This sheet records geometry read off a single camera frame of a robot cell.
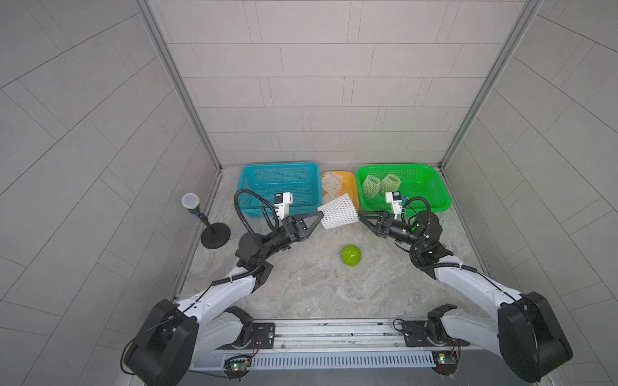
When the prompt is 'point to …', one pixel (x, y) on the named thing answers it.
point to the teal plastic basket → (257, 184)
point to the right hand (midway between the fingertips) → (361, 222)
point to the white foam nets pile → (332, 184)
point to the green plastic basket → (411, 180)
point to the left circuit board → (236, 367)
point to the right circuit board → (445, 361)
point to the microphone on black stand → (216, 236)
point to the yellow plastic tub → (349, 186)
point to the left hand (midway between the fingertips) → (325, 223)
